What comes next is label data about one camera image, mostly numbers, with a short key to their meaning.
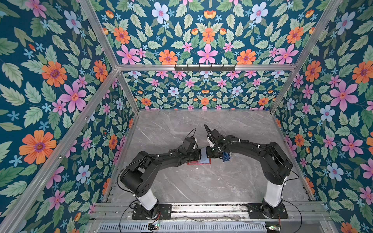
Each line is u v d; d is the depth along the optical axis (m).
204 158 0.83
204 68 0.93
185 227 0.77
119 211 0.75
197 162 0.91
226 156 0.91
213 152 0.80
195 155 0.82
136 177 0.47
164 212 0.74
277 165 0.49
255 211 0.73
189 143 0.73
